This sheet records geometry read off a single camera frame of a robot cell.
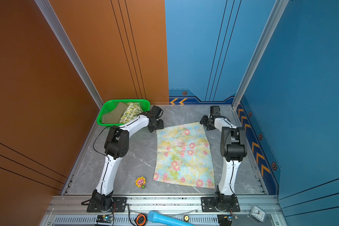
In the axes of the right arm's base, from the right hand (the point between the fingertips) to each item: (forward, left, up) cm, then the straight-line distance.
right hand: (202, 122), depth 105 cm
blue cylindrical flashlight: (-60, +26, 0) cm, 65 cm away
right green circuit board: (-58, -7, -4) cm, 59 cm away
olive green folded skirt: (+4, +67, +3) cm, 67 cm away
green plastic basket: (+15, +46, +5) cm, 48 cm away
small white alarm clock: (-57, -20, -3) cm, 61 cm away
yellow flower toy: (-43, +40, +1) cm, 58 cm away
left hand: (-2, +32, -2) cm, 32 cm away
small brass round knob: (-59, +16, 0) cm, 61 cm away
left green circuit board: (-59, +57, -5) cm, 82 cm away
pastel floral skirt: (-25, +15, -4) cm, 30 cm away
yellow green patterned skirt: (+8, +53, +4) cm, 54 cm away
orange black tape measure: (-59, +38, -1) cm, 70 cm away
